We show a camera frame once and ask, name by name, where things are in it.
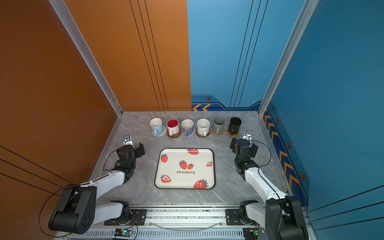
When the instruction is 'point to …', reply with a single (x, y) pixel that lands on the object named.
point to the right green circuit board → (252, 233)
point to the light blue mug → (157, 125)
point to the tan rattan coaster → (211, 131)
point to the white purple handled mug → (187, 126)
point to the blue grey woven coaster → (193, 132)
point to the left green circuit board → (123, 232)
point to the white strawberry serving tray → (185, 168)
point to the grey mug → (218, 125)
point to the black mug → (234, 125)
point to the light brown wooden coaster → (174, 136)
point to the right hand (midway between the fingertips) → (242, 140)
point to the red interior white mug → (173, 126)
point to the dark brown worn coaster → (202, 136)
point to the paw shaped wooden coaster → (234, 136)
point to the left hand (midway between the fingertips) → (132, 143)
